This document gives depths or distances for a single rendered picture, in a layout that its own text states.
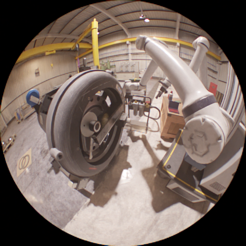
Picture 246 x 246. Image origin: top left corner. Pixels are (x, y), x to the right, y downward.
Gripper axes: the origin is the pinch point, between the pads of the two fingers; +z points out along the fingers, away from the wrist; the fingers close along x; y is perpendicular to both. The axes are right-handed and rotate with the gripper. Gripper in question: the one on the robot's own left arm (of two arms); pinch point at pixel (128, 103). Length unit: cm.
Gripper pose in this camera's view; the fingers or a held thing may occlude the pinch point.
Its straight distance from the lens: 118.6
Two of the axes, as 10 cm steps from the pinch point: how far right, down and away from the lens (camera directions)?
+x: -9.4, -1.9, 3.0
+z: 0.4, 7.9, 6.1
